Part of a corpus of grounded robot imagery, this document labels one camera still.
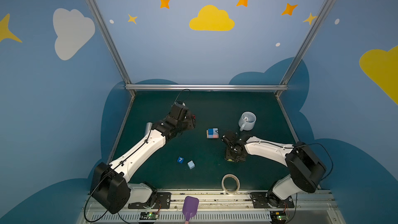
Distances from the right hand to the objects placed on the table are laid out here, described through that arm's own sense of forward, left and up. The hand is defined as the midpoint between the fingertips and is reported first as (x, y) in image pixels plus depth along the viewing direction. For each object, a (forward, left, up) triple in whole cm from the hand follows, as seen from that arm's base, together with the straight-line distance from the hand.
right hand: (231, 155), depth 88 cm
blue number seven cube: (-4, +29, +1) cm, 30 cm away
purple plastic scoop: (-26, +22, -1) cm, 34 cm away
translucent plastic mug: (+25, -13, 0) cm, 28 cm away
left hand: (+10, +22, +19) cm, 31 cm away
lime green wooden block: (-5, +2, +6) cm, 8 cm away
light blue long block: (+11, +12, +1) cm, 17 cm away
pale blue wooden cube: (-7, +23, +1) cm, 24 cm away
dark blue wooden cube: (+13, +13, +3) cm, 18 cm away
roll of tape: (-17, -2, 0) cm, 17 cm away
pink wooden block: (+11, +9, +2) cm, 14 cm away
